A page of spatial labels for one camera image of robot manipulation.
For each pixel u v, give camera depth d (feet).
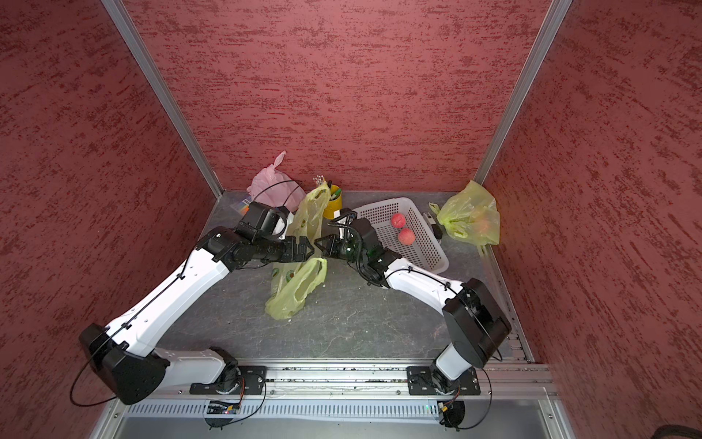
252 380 2.45
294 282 2.27
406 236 3.29
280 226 2.00
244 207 3.74
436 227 3.40
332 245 2.28
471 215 3.39
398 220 3.47
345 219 2.16
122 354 1.24
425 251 3.21
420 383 2.43
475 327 1.45
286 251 2.15
